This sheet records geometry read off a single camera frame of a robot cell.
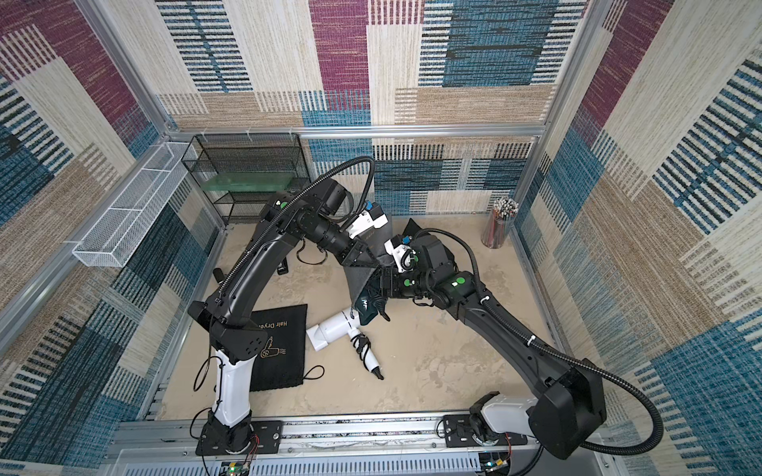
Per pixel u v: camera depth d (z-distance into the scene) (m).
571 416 0.40
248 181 0.96
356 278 0.76
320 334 0.85
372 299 0.70
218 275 0.99
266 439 0.73
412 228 1.05
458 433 0.73
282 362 0.83
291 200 0.51
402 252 0.69
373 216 0.63
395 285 0.65
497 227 1.03
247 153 1.02
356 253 0.61
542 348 0.44
